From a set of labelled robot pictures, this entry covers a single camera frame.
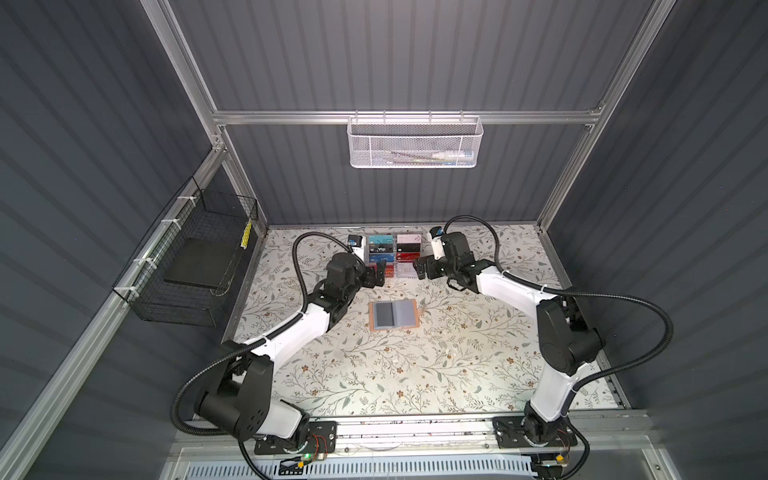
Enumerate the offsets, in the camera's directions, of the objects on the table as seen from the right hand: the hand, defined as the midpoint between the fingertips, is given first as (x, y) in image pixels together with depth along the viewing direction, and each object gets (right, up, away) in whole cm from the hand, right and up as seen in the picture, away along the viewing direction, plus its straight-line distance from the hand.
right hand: (429, 261), depth 94 cm
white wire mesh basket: (-4, +49, +30) cm, 58 cm away
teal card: (-16, +8, +10) cm, 20 cm away
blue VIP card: (-13, +1, +10) cm, 17 cm away
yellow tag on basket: (-53, +7, -12) cm, 55 cm away
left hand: (-18, +1, -8) cm, 20 cm away
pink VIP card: (-6, +8, +10) cm, 14 cm away
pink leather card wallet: (-13, -17, +2) cm, 21 cm away
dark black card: (-6, +5, +10) cm, 13 cm away
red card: (-6, +2, +11) cm, 13 cm away
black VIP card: (-16, +4, +10) cm, 19 cm away
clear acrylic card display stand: (-11, +6, +8) cm, 15 cm away
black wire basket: (-65, +13, -15) cm, 68 cm away
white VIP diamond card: (-7, -3, +11) cm, 13 cm away
